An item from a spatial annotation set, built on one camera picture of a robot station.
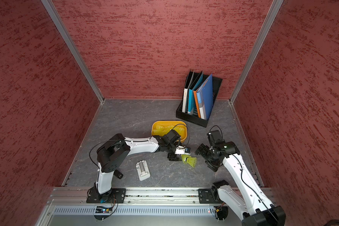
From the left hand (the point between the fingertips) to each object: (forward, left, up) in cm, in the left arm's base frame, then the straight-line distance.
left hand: (179, 154), depth 89 cm
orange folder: (+28, -9, +28) cm, 41 cm away
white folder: (+36, -5, +29) cm, 46 cm away
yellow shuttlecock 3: (-6, -7, +5) cm, 11 cm away
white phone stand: (-11, +22, +2) cm, 25 cm away
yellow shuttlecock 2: (-3, -2, +2) cm, 4 cm away
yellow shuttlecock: (+16, -1, +3) cm, 16 cm away
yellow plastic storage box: (+22, 0, +4) cm, 22 cm away
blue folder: (+29, -16, +24) cm, 41 cm away
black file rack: (+50, -29, +19) cm, 61 cm away
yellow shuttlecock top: (+14, +13, +6) cm, 20 cm away
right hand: (-8, -11, +11) cm, 17 cm away
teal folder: (+29, -7, +22) cm, 37 cm away
